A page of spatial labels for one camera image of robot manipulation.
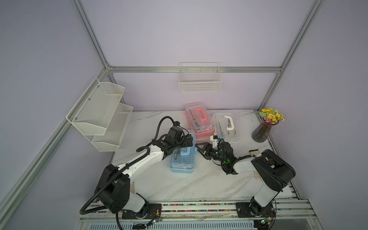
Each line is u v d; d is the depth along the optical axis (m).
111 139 0.90
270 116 0.84
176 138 0.65
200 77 0.94
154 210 0.73
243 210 0.74
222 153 0.73
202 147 0.79
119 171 0.43
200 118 1.02
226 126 0.98
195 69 0.91
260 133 0.97
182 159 0.84
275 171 0.48
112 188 0.42
